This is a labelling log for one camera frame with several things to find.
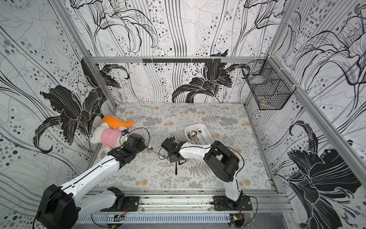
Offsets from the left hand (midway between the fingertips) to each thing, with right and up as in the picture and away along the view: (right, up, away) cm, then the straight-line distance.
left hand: (143, 145), depth 85 cm
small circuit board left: (-7, -35, -14) cm, 38 cm away
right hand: (+20, -8, +7) cm, 23 cm away
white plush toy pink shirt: (-24, +6, +5) cm, 26 cm away
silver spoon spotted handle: (+3, -3, +5) cm, 6 cm away
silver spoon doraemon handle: (+28, +4, +13) cm, 31 cm away
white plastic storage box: (+40, +6, +13) cm, 42 cm away
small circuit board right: (+53, -34, -15) cm, 65 cm away
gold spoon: (+32, +5, +13) cm, 35 cm away
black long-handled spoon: (+20, -14, 0) cm, 24 cm away
